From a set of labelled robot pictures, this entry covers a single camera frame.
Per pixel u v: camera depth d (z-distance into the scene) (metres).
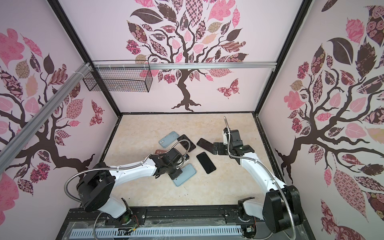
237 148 0.62
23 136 0.54
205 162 0.93
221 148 0.76
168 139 1.05
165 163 0.64
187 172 0.87
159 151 0.98
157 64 0.92
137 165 0.54
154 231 0.70
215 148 0.76
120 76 0.95
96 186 0.46
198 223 0.72
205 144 1.01
